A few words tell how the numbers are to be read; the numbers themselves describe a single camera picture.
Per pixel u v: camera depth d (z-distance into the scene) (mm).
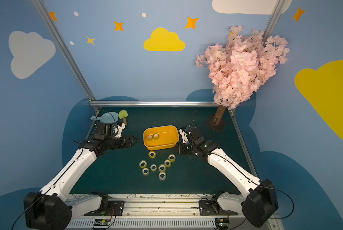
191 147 604
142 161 905
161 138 1036
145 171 864
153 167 883
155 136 1023
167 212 740
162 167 885
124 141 701
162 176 853
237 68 614
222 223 730
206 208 747
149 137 1019
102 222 718
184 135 690
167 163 907
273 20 735
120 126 750
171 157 931
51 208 383
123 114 1183
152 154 936
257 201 387
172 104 1273
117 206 756
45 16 715
